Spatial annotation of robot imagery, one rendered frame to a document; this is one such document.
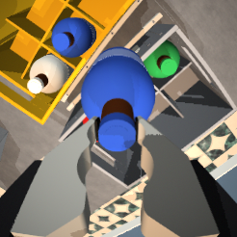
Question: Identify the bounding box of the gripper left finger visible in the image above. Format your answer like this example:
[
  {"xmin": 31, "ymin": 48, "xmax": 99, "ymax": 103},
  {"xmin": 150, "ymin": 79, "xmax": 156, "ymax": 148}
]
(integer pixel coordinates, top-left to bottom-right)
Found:
[{"xmin": 0, "ymin": 116, "xmax": 100, "ymax": 237}]

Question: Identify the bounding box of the blue bottle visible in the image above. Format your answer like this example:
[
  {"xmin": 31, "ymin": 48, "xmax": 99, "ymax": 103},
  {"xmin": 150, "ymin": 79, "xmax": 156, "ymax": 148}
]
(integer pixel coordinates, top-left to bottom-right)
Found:
[
  {"xmin": 81, "ymin": 47, "xmax": 156, "ymax": 151},
  {"xmin": 51, "ymin": 17, "xmax": 96, "ymax": 58}
]

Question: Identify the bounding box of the green bottle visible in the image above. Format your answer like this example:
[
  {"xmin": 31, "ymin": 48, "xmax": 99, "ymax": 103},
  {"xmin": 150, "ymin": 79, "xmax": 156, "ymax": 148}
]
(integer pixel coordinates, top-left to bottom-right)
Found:
[{"xmin": 144, "ymin": 39, "xmax": 180, "ymax": 78}]

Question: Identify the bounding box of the grey plastic crate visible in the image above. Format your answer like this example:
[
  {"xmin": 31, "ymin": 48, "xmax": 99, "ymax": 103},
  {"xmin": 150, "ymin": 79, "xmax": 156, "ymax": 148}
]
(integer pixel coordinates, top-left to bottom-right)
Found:
[{"xmin": 58, "ymin": 23, "xmax": 237, "ymax": 189}]

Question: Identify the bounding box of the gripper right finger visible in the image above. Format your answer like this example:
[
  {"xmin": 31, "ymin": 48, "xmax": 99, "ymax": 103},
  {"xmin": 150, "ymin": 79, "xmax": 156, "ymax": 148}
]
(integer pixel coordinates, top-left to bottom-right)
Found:
[{"xmin": 135, "ymin": 116, "xmax": 237, "ymax": 237}]

